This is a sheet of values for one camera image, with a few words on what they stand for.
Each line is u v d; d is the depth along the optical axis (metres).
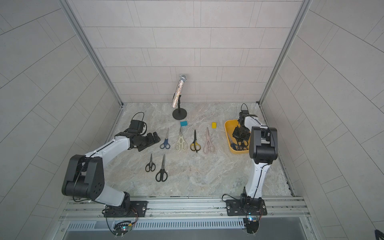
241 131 0.85
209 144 0.94
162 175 0.82
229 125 1.02
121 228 0.65
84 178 0.43
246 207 0.65
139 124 0.72
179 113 1.08
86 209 0.72
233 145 0.93
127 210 0.65
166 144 0.94
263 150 0.53
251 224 0.67
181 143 0.94
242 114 0.84
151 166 0.85
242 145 0.93
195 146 0.93
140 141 0.75
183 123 1.05
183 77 0.93
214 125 1.02
